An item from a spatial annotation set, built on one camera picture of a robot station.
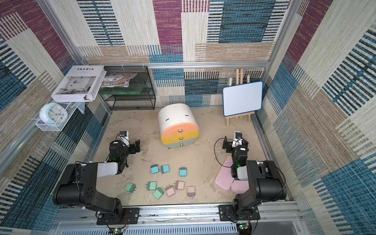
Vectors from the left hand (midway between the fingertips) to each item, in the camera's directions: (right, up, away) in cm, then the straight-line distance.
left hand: (131, 140), depth 94 cm
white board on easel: (+72, +27, +5) cm, 77 cm away
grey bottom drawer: (+31, -3, -1) cm, 32 cm away
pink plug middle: (+32, -23, -13) cm, 41 cm away
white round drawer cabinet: (+27, +17, -3) cm, 32 cm away
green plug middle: (+16, -23, -13) cm, 31 cm away
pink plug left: (+27, -26, -14) cm, 40 cm away
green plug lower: (+20, -27, -15) cm, 37 cm away
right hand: (+65, +3, -4) cm, 65 cm away
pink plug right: (+38, -25, -15) cm, 48 cm away
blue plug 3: (+33, -18, -7) cm, 38 cm away
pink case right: (+65, -25, -11) cm, 70 cm away
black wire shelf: (-2, +32, +21) cm, 39 cm away
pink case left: (+57, -21, -11) cm, 61 cm away
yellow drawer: (+25, +1, -8) cm, 26 cm away
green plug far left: (+5, -24, -13) cm, 28 cm away
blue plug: (+16, -16, -7) cm, 24 cm away
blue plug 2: (+23, -16, -7) cm, 29 cm away
